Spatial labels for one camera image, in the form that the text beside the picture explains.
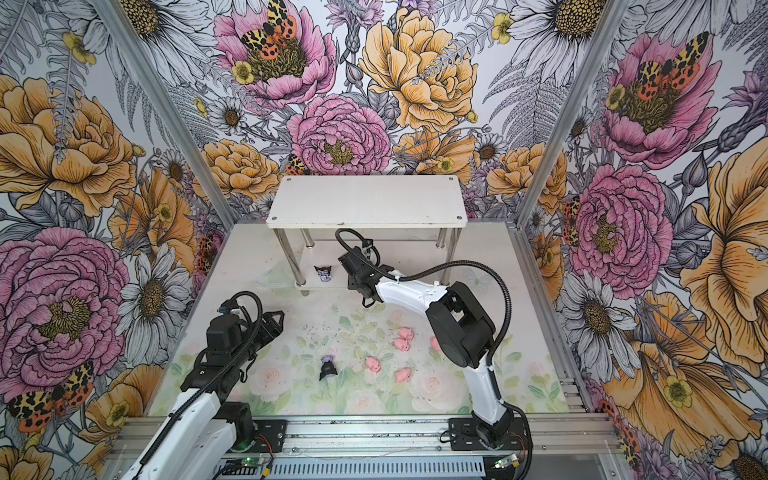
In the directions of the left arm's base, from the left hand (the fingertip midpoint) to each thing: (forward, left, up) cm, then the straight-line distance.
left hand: (276, 327), depth 85 cm
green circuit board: (-30, +1, -8) cm, 31 cm away
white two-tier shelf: (+15, -36, +27) cm, 47 cm away
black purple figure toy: (-9, -14, -6) cm, 18 cm away
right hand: (+15, -24, -1) cm, 28 cm away
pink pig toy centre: (-9, -27, -6) cm, 29 cm away
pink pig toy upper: (0, -36, -6) cm, 37 cm away
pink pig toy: (-3, -35, -6) cm, 35 cm away
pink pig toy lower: (-11, -35, -6) cm, 37 cm away
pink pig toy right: (-2, -45, -7) cm, 45 cm away
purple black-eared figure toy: (+16, -12, +3) cm, 20 cm away
